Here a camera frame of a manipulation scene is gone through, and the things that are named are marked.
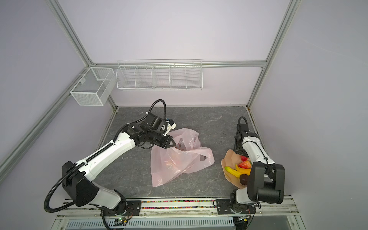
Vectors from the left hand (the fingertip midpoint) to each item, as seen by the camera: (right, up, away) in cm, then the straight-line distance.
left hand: (174, 146), depth 74 cm
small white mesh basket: (-57, +36, +22) cm, 71 cm away
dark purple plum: (+38, -19, +3) cm, 42 cm away
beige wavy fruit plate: (+34, -11, +15) cm, 38 cm away
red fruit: (-4, -11, +5) cm, 13 cm away
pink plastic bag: (+6, -4, -3) cm, 8 cm away
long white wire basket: (-11, +45, +24) cm, 52 cm away
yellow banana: (+39, -16, +9) cm, 43 cm away
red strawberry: (+41, -13, +10) cm, 44 cm away
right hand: (+42, -6, +12) cm, 44 cm away
